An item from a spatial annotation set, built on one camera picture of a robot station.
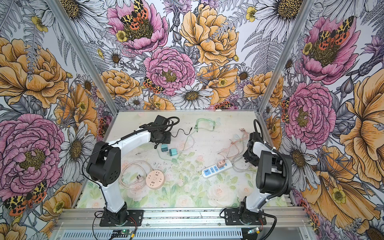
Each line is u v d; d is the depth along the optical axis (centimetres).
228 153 92
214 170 88
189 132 108
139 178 85
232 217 74
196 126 112
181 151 99
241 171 91
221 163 85
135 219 73
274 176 48
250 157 81
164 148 99
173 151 96
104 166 50
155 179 85
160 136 78
